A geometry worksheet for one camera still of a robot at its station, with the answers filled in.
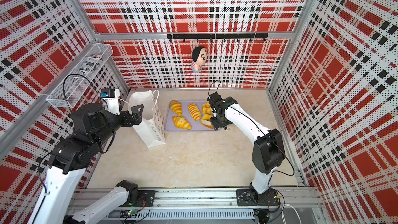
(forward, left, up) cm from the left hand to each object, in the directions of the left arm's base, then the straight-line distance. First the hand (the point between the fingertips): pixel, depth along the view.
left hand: (135, 107), depth 62 cm
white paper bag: (+2, +1, -24) cm, 24 cm away
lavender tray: (+22, -16, -38) cm, 46 cm away
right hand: (+7, -38, -24) cm, 46 cm away
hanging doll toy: (+41, -24, -4) cm, 48 cm away
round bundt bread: (+25, -28, -35) cm, 51 cm away
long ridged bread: (+23, -20, -35) cm, 47 cm away
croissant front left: (+14, -12, -34) cm, 39 cm away
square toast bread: (+13, -28, -31) cm, 44 cm away
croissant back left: (+27, -7, -35) cm, 45 cm away
